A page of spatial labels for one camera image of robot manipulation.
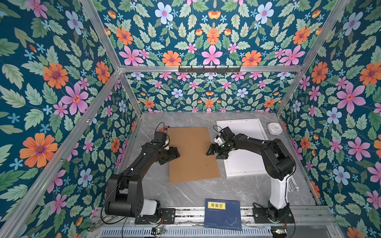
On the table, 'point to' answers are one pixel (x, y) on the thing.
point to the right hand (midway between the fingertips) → (210, 155)
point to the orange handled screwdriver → (165, 128)
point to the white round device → (275, 128)
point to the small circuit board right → (279, 231)
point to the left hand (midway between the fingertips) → (178, 153)
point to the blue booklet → (222, 214)
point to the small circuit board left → (158, 230)
